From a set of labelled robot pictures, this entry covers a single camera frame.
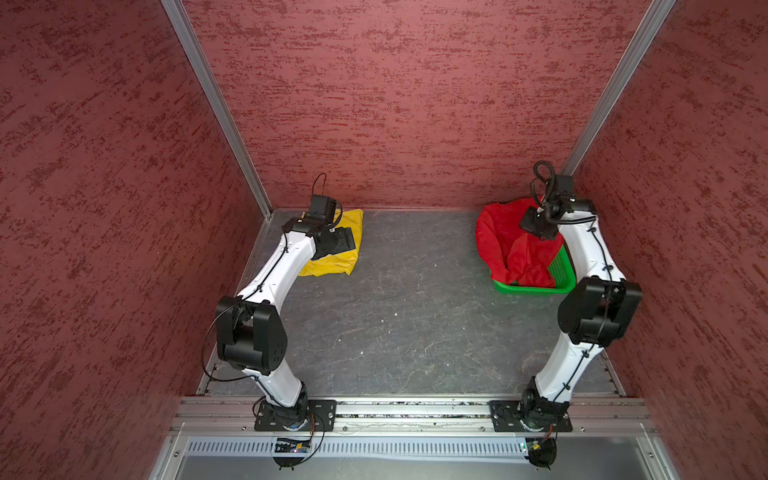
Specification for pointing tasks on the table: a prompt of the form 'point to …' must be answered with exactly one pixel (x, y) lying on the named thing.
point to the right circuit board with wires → (541, 452)
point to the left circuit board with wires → (287, 445)
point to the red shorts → (512, 253)
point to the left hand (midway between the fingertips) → (339, 250)
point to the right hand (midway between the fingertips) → (523, 230)
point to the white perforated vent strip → (264, 447)
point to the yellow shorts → (342, 262)
